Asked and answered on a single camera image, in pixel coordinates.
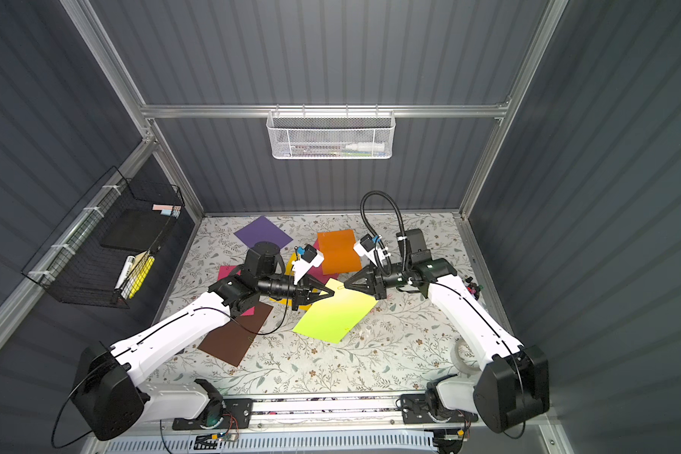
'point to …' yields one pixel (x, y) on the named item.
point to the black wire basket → (103, 253)
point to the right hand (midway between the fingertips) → (354, 285)
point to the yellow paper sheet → (288, 302)
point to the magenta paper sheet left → (224, 270)
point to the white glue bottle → (365, 148)
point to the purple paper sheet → (262, 230)
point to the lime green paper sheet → (332, 318)
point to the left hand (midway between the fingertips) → (329, 293)
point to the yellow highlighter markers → (135, 282)
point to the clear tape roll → (460, 364)
